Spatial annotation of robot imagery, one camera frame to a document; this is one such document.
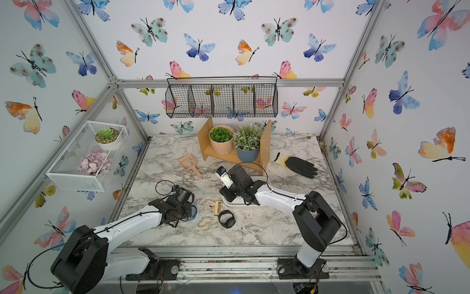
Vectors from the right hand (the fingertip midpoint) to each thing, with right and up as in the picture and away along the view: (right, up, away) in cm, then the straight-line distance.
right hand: (224, 186), depth 86 cm
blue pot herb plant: (+11, +22, +3) cm, 24 cm away
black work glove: (+39, +9, +18) cm, 44 cm away
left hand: (-17, -11, +2) cm, 20 cm away
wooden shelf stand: (-12, +18, +18) cm, 28 cm away
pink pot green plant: (-2, +23, +9) cm, 25 cm away
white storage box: (+7, -5, -12) cm, 15 cm away
